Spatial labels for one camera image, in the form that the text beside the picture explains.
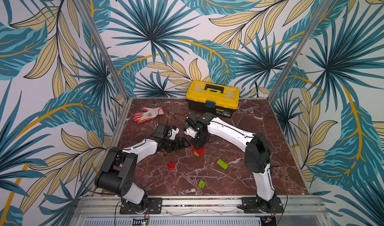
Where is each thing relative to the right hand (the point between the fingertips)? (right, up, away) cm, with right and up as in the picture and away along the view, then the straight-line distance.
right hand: (197, 145), depth 86 cm
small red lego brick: (-15, -12, 0) cm, 19 cm away
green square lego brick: (+2, -20, -6) cm, 21 cm away
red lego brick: (+1, -3, -3) cm, 4 cm away
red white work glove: (-34, +18, +23) cm, 44 cm away
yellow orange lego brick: (-1, -6, +3) cm, 6 cm away
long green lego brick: (+15, -12, +2) cm, 19 cm away
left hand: (-8, -2, +1) cm, 8 cm away
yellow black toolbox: (+8, +29, +14) cm, 33 cm away
